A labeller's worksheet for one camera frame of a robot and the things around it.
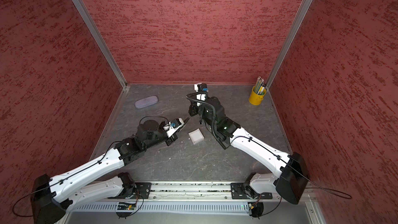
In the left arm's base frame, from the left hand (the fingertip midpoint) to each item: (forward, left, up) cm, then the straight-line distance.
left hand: (179, 128), depth 74 cm
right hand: (+9, -4, +11) cm, 15 cm away
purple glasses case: (+29, +29, -17) cm, 45 cm away
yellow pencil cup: (+31, -47, -14) cm, 58 cm away
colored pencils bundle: (+36, -50, -9) cm, 62 cm away
